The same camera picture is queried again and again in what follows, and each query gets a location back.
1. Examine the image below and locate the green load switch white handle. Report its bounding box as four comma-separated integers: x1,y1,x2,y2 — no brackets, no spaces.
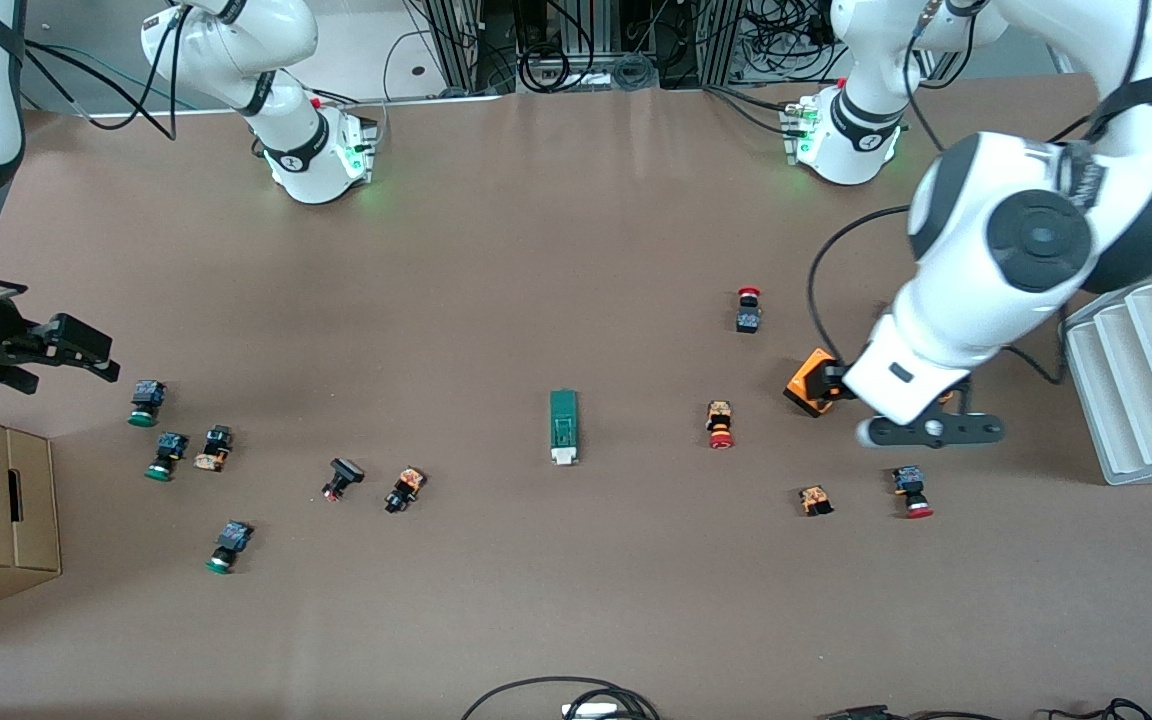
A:
548,388,581,467

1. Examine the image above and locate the orange push button box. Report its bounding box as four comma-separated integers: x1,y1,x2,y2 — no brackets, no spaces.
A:
783,347,842,419

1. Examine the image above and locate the green push button blue base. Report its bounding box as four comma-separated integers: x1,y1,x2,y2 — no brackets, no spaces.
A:
204,519,255,576
144,431,189,483
127,379,168,428

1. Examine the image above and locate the red mushroom button blue base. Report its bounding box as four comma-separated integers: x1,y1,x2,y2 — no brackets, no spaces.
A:
891,465,935,520

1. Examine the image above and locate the black square push button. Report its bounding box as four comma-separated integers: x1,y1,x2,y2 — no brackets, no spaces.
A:
321,457,366,503

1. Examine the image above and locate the white grey slotted tray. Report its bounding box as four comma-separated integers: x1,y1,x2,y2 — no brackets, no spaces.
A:
1066,238,1152,487

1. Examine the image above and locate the aluminium equipment rack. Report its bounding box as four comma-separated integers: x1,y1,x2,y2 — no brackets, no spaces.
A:
423,0,747,93

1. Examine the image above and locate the black cable with plug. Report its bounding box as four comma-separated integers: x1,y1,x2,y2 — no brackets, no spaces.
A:
821,698,1152,720

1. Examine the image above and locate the black orange selector switch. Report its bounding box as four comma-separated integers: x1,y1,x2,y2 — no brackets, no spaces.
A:
383,466,428,515

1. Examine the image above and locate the black tangled cable bundle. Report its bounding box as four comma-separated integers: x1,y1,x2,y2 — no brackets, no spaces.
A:
741,0,837,81

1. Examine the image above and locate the black looped cable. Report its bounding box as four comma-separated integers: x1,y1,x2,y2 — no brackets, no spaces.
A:
461,677,662,720

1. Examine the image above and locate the black coiled cable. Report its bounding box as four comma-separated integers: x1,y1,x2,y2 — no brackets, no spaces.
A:
519,45,569,93

